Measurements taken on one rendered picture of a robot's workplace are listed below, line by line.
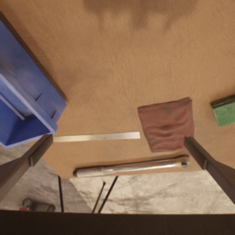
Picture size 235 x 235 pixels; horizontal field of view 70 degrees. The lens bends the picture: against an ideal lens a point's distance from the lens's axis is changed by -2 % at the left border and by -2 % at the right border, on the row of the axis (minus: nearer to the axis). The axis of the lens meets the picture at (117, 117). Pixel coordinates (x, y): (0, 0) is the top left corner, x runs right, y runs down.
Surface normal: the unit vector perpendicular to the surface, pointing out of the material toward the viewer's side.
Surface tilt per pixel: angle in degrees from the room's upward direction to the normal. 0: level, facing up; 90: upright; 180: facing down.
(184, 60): 0
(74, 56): 0
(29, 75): 90
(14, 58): 90
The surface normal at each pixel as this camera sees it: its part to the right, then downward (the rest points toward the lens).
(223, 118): -0.13, 0.65
